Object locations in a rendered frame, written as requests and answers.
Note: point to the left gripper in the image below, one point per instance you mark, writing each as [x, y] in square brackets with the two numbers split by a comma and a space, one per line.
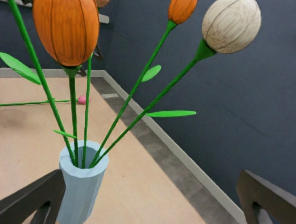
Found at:
[98, 56]

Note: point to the light blue vase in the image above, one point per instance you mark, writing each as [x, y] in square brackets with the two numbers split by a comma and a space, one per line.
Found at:
[82, 185]

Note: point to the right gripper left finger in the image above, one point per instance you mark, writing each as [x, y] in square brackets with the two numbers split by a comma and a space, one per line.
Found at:
[44, 195]

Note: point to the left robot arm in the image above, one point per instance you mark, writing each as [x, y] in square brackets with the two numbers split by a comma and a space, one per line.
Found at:
[25, 2]

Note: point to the orange tulip with green stem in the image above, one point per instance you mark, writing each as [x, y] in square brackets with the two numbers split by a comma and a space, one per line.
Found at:
[68, 30]

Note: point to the orange flower with green stem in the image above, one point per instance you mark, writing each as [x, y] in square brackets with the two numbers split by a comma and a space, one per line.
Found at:
[179, 11]

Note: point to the white flower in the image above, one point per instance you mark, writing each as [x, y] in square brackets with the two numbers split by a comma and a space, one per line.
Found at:
[228, 27]

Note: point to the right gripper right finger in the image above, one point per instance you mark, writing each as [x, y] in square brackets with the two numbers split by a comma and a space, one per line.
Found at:
[257, 196]

